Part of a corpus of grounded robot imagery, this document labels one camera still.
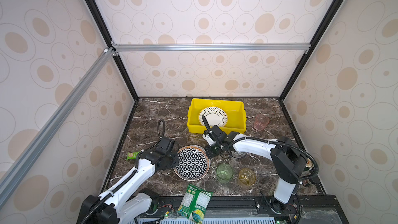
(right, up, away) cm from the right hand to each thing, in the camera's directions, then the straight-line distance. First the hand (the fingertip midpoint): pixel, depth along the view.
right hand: (205, 154), depth 87 cm
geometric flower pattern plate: (-6, -5, -2) cm, 8 cm away
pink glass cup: (+38, +17, +17) cm, 45 cm away
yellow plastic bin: (+22, +20, +19) cm, 35 cm away
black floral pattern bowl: (+17, 0, -1) cm, 17 cm away
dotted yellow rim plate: (+6, +21, +22) cm, 31 cm away
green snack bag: (-5, -19, -15) cm, 25 cm away
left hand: (-13, -1, -5) cm, 14 cm away
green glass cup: (+10, -9, -4) cm, 14 cm away
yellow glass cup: (+22, -11, -6) cm, 25 cm away
